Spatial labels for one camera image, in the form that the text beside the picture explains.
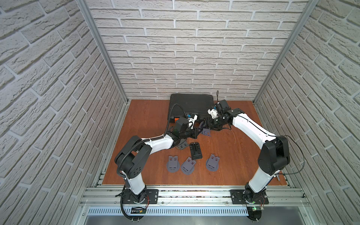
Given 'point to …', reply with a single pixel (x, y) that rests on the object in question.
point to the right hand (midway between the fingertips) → (208, 126)
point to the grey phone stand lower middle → (187, 167)
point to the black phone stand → (195, 151)
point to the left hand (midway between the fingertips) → (204, 128)
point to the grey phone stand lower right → (212, 163)
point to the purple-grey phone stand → (206, 131)
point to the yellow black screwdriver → (278, 178)
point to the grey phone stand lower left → (173, 165)
